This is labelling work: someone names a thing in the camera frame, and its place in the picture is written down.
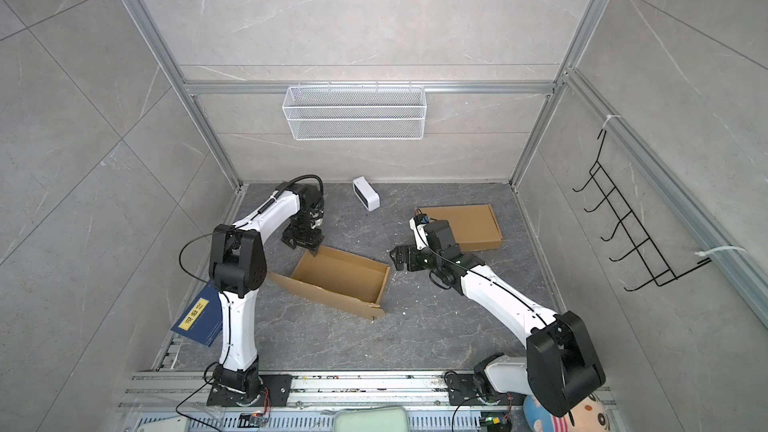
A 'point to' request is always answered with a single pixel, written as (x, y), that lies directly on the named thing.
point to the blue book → (203, 321)
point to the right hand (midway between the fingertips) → (404, 249)
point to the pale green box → (372, 419)
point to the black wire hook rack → (658, 267)
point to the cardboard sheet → (341, 278)
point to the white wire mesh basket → (355, 113)
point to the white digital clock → (366, 193)
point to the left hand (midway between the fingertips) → (304, 243)
